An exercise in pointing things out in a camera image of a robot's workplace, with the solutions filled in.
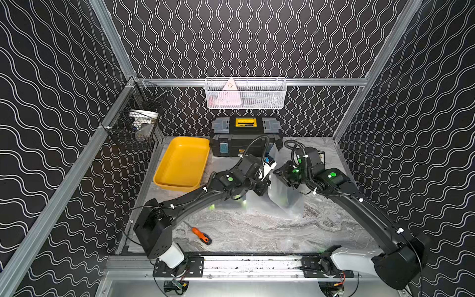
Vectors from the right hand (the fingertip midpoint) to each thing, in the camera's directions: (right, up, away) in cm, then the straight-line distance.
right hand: (273, 171), depth 76 cm
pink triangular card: (-18, +35, +12) cm, 41 cm away
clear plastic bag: (+12, -15, +16) cm, 25 cm away
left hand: (-1, -3, 0) cm, 3 cm away
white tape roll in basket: (-56, +23, +4) cm, 61 cm away
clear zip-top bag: (-9, -17, +14) cm, 24 cm away
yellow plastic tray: (-45, 0, +27) cm, 53 cm away
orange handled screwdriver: (-29, -29, +4) cm, 41 cm away
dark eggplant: (-12, -17, +14) cm, 24 cm away
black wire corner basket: (-67, +39, +23) cm, 80 cm away
